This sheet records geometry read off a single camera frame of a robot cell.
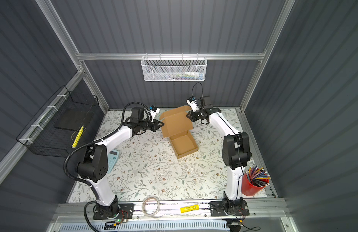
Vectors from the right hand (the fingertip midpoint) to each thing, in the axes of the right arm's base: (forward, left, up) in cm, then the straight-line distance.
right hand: (191, 114), depth 94 cm
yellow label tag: (-52, +1, -16) cm, 54 cm away
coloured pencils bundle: (-38, -34, -6) cm, 51 cm away
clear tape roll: (-52, +25, -16) cm, 60 cm away
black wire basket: (-21, +68, +11) cm, 72 cm away
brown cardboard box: (-6, +10, -2) cm, 12 cm away
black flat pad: (-14, +64, +11) cm, 66 cm away
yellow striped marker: (-26, +57, +10) cm, 63 cm away
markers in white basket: (+17, +2, +18) cm, 25 cm away
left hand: (-9, +16, -1) cm, 18 cm away
